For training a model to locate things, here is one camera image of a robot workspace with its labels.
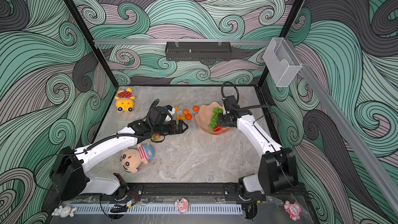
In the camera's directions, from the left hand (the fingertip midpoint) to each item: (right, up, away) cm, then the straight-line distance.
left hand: (183, 126), depth 78 cm
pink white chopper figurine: (0, -33, -11) cm, 35 cm away
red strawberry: (+20, -4, +14) cm, 25 cm away
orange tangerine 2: (0, +6, +25) cm, 26 cm away
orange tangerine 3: (+2, +2, +23) cm, 23 cm away
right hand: (+21, +2, +8) cm, 22 cm away
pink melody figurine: (+49, -34, -12) cm, 61 cm away
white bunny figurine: (-51, -35, -12) cm, 63 cm away
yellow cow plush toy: (-41, +12, +23) cm, 48 cm away
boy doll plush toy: (-26, -16, -2) cm, 31 cm away
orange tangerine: (+6, +8, +26) cm, 28 cm away
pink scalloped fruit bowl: (+14, +2, +22) cm, 26 cm away
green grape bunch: (+18, +1, +17) cm, 25 cm away
